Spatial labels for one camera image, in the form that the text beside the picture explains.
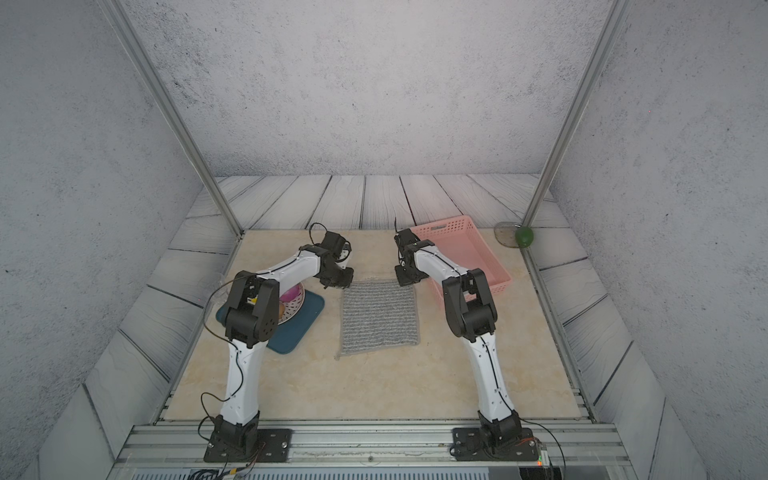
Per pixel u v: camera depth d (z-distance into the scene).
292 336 0.90
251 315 0.58
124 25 0.72
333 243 0.86
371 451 0.73
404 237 0.88
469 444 0.73
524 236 1.15
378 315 0.96
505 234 1.20
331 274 0.88
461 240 1.16
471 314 0.61
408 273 0.91
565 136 0.92
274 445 0.73
